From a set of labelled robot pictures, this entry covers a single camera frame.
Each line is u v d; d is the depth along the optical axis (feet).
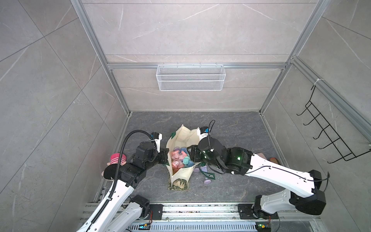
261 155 3.06
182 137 2.84
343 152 2.01
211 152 1.45
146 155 1.73
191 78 3.30
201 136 1.93
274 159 2.96
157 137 2.07
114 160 2.80
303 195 1.32
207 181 2.66
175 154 2.76
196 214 2.39
